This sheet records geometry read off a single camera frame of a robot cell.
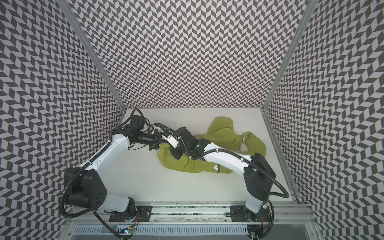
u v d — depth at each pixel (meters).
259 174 0.44
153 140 0.71
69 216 0.39
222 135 0.96
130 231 0.66
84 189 0.41
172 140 0.69
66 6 0.72
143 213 0.73
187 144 0.60
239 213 0.72
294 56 0.83
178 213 0.74
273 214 0.71
